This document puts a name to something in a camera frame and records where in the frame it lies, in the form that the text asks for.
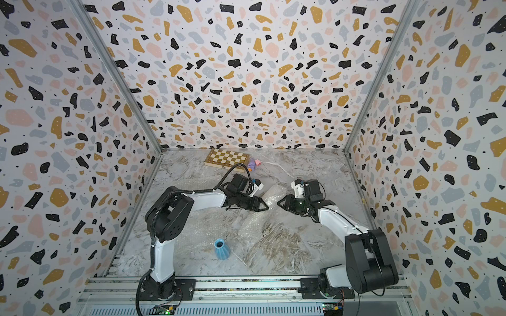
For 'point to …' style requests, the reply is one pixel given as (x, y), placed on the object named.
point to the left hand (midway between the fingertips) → (266, 207)
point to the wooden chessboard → (226, 159)
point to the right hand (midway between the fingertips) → (281, 205)
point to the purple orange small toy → (252, 165)
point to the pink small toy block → (257, 162)
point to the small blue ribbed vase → (222, 251)
